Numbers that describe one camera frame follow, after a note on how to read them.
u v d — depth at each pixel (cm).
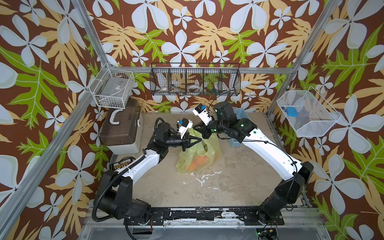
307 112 82
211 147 75
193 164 82
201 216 75
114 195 42
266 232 73
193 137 70
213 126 61
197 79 99
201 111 60
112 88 86
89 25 74
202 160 81
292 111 86
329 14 70
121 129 93
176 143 68
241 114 115
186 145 67
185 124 66
